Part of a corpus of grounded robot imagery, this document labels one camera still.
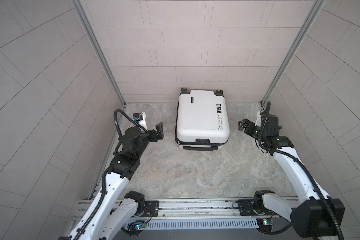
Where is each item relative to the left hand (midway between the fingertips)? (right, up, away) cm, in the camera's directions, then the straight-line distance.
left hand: (158, 122), depth 70 cm
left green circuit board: (-9, -45, -5) cm, 46 cm away
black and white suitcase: (+22, 0, +13) cm, 25 cm away
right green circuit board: (+51, -46, -1) cm, 69 cm away
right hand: (+44, -2, +10) cm, 45 cm away
